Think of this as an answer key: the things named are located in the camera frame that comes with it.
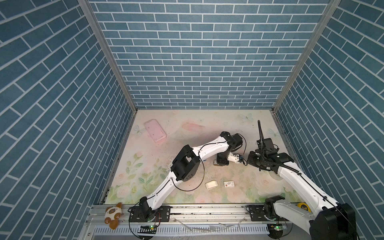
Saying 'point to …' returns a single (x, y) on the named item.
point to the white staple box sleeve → (229, 183)
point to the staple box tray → (211, 184)
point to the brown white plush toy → (112, 214)
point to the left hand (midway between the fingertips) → (220, 163)
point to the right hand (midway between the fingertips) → (246, 157)
